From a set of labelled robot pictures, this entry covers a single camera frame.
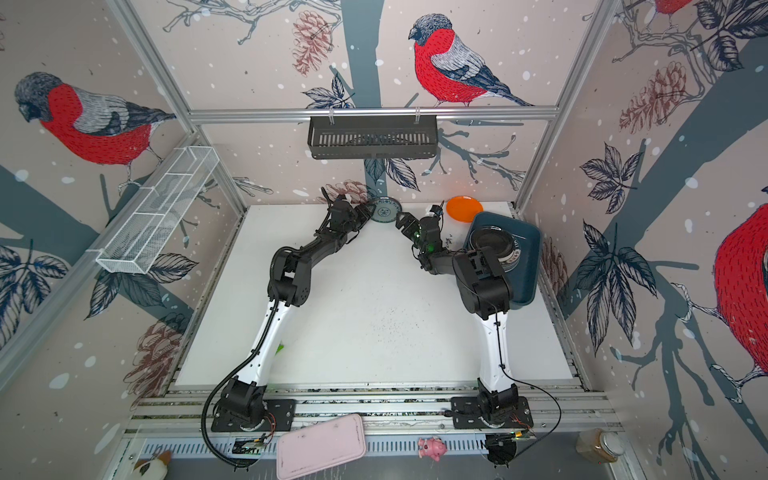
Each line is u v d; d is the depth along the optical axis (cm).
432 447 67
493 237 105
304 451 67
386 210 119
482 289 59
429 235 83
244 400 64
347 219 100
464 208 118
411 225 95
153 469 65
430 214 95
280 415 73
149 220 76
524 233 110
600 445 62
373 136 107
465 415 71
